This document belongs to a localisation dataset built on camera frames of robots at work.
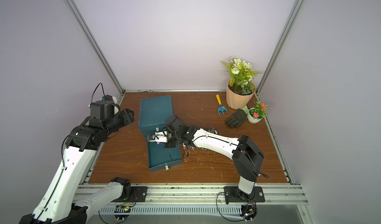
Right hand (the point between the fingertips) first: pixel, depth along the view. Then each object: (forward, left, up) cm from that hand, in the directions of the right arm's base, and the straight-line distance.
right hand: (158, 133), depth 77 cm
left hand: (+4, +10, +14) cm, 18 cm away
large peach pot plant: (+38, -50, -2) cm, 63 cm away
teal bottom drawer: (-6, +2, -19) cm, 20 cm away
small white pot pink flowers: (+18, -57, -6) cm, 60 cm away
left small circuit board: (-33, +16, -20) cm, 42 cm away
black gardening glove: (+22, -48, -18) cm, 56 cm away
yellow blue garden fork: (+33, -38, -19) cm, 54 cm away
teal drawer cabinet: (+11, +4, +5) cm, 12 cm away
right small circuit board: (-30, -47, -19) cm, 59 cm away
